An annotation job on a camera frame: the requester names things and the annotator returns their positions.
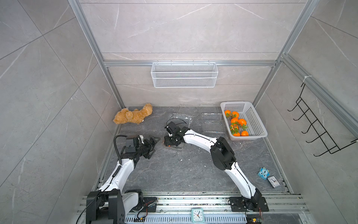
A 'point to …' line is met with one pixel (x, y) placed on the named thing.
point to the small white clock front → (197, 215)
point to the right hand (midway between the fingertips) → (168, 142)
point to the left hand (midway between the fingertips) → (159, 141)
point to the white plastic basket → (246, 111)
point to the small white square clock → (273, 181)
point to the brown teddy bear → (135, 116)
